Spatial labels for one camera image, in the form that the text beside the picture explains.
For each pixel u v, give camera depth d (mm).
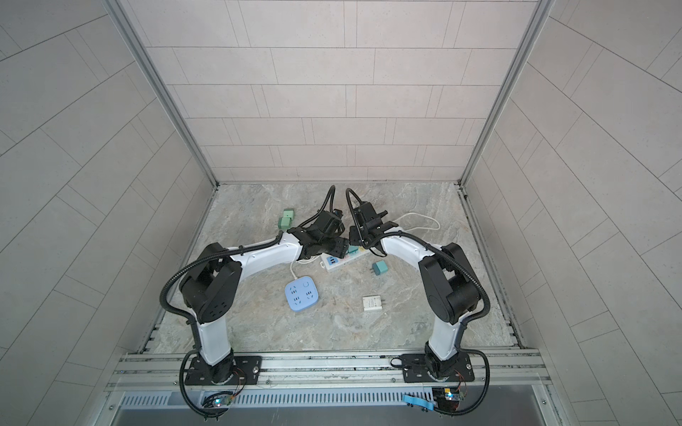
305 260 642
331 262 895
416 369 708
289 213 1034
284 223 1011
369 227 710
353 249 908
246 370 707
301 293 830
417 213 1053
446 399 679
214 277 529
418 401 652
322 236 699
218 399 648
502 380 694
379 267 889
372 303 814
